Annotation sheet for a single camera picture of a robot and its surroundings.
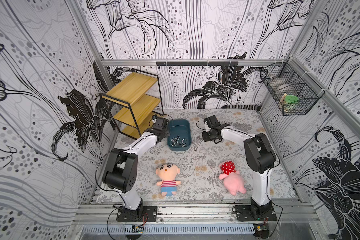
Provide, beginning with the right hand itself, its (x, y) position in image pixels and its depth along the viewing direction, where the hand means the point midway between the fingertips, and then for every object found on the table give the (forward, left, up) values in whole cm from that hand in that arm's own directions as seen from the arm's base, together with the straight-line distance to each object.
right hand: (206, 134), depth 102 cm
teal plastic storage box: (-3, +18, -1) cm, 19 cm away
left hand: (-4, +28, +7) cm, 29 cm away
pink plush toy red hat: (-33, -11, +4) cm, 35 cm away
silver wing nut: (-2, +6, 0) cm, 6 cm away
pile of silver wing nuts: (-5, +22, 0) cm, 22 cm away
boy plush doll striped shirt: (-29, +24, +7) cm, 38 cm away
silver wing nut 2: (-11, +8, -1) cm, 14 cm away
